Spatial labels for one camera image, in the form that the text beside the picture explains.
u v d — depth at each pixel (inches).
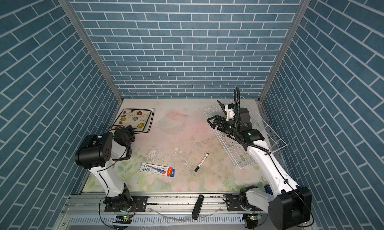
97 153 20.1
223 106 35.9
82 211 29.2
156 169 33.2
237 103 22.1
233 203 29.0
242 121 22.7
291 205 15.1
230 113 27.8
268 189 30.7
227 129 26.8
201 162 34.2
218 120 26.8
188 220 27.7
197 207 28.2
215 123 26.8
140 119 40.4
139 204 29.0
